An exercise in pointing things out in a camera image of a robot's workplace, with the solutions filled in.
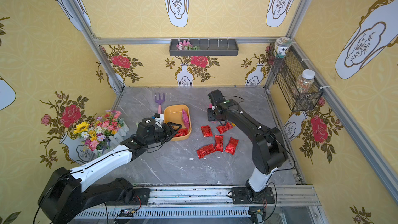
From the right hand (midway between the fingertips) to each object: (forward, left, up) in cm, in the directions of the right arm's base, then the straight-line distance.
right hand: (218, 114), depth 91 cm
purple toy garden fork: (+18, +42, -12) cm, 47 cm away
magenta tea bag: (-2, +20, -6) cm, 21 cm away
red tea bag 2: (-15, -8, -9) cm, 19 cm away
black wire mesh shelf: (+28, -43, +10) cm, 52 cm away
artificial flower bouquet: (-18, +62, +5) cm, 65 cm away
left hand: (-11, +22, +4) cm, 25 cm away
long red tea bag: (-18, +7, -9) cm, 22 cm away
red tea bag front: (-8, +21, -8) cm, 24 cm away
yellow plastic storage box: (+7, +29, -10) cm, 32 cm away
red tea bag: (-13, 0, -10) cm, 16 cm away
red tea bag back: (-6, +7, -10) cm, 13 cm away
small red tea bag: (-4, -3, -9) cm, 11 cm away
